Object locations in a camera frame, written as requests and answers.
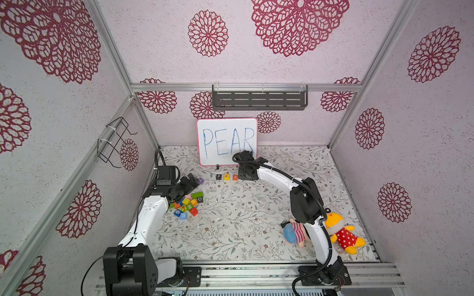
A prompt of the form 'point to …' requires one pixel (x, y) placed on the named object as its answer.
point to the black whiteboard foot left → (217, 166)
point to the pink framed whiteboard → (219, 139)
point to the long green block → (195, 195)
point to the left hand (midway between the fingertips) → (194, 186)
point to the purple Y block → (200, 180)
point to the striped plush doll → (294, 232)
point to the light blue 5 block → (183, 216)
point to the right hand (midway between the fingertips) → (242, 172)
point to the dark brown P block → (218, 177)
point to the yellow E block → (227, 177)
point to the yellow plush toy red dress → (335, 226)
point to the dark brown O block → (200, 199)
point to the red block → (194, 211)
